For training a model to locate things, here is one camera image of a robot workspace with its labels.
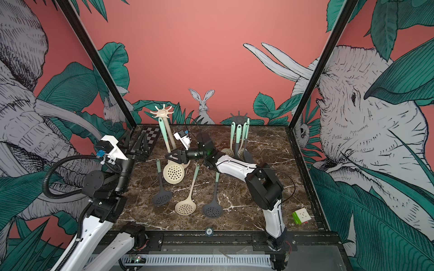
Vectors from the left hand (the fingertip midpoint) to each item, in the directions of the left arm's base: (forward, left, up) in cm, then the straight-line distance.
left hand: (138, 131), depth 58 cm
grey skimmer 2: (-15, -25, -42) cm, 51 cm away
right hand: (+2, -6, -18) cm, 19 cm away
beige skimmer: (-1, -6, -27) cm, 28 cm away
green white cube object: (-20, -66, -39) cm, 79 cm away
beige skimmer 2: (-13, -12, -42) cm, 46 cm away
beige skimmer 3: (+7, -40, -26) cm, 48 cm away
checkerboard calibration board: (+36, +16, -40) cm, 57 cm away
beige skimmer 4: (+9, -34, -27) cm, 45 cm away
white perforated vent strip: (-35, -19, -44) cm, 59 cm away
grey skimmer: (-7, +1, -43) cm, 43 cm away
